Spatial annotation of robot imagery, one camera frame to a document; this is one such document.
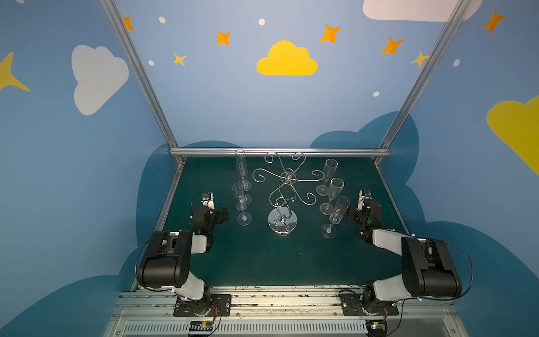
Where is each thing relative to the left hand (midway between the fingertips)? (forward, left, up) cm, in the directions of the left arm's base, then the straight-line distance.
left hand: (214, 205), depth 95 cm
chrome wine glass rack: (-5, -32, -3) cm, 32 cm away
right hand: (+1, -66, +1) cm, 66 cm away
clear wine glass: (+16, -12, +16) cm, 26 cm away
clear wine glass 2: (+13, -13, +11) cm, 21 cm away
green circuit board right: (-45, -64, -9) cm, 79 cm away
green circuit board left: (-45, -2, -9) cm, 46 cm away
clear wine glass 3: (+14, -53, +11) cm, 56 cm away
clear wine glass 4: (+2, -53, +12) cm, 55 cm away
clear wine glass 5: (-9, -52, -6) cm, 54 cm away
